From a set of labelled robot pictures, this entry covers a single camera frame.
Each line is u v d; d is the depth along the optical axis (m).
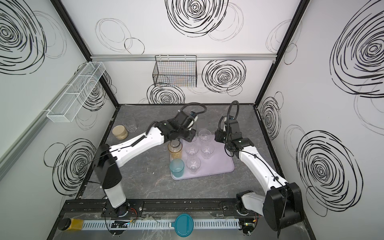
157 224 0.64
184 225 0.63
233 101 0.65
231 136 0.62
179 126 0.61
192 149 0.90
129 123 1.05
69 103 0.74
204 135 0.97
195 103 0.61
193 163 0.89
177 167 0.85
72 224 0.63
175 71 1.24
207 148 0.89
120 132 0.96
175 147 0.65
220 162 0.90
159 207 0.75
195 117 0.74
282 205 0.39
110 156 0.46
